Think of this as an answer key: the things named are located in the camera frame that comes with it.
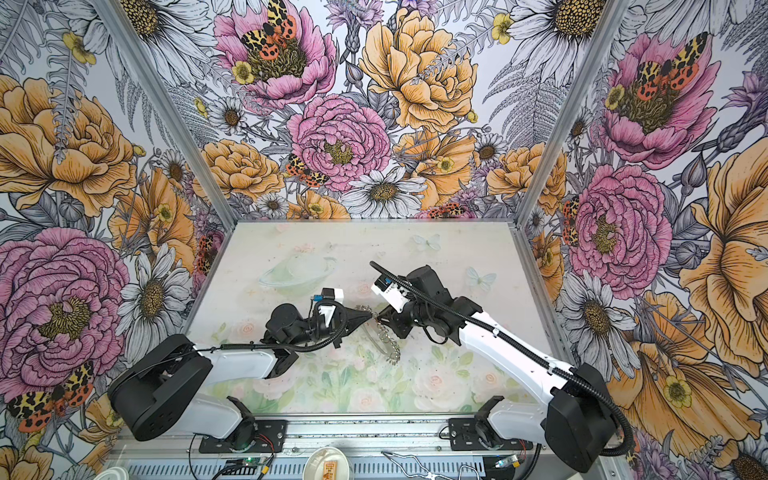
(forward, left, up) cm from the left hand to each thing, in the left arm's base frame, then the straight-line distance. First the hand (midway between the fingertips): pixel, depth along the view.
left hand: (372, 319), depth 76 cm
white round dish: (-28, +10, -16) cm, 33 cm away
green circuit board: (-28, +31, -20) cm, 46 cm away
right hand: (-1, -3, -2) cm, 4 cm away
